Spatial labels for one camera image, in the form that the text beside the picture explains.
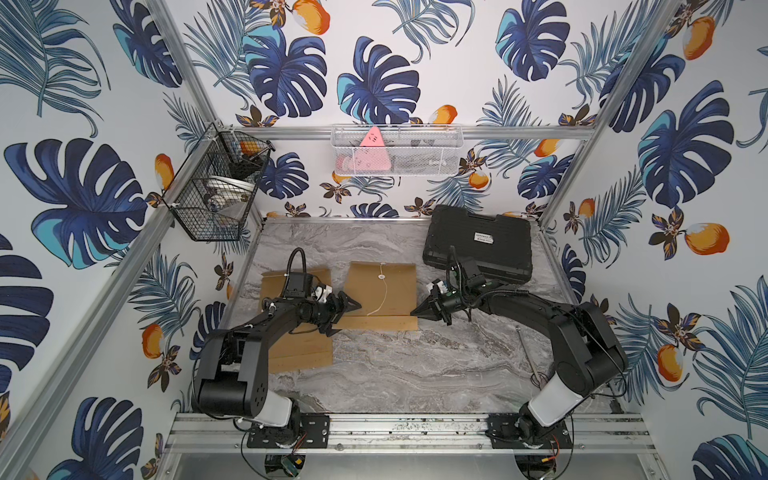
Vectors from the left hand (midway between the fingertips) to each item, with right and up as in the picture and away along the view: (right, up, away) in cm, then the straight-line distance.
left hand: (353, 309), depth 86 cm
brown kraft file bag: (+10, +4, +7) cm, 12 cm away
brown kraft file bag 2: (-16, -12, -1) cm, 20 cm away
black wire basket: (-43, +35, +5) cm, 56 cm away
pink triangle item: (+5, +46, +4) cm, 46 cm away
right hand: (+16, 0, -4) cm, 17 cm away
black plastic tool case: (+51, +19, +21) cm, 58 cm away
